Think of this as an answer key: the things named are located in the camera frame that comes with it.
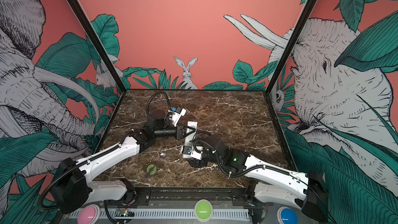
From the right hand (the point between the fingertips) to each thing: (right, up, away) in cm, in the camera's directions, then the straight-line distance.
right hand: (187, 148), depth 70 cm
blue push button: (+45, -31, 0) cm, 55 cm away
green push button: (+7, -29, 0) cm, 29 cm away
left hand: (+3, +8, +1) cm, 9 cm away
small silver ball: (-16, -9, +18) cm, 26 cm away
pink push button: (-43, -28, -3) cm, 51 cm away
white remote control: (0, +3, +2) cm, 4 cm away
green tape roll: (-20, -15, +12) cm, 28 cm away
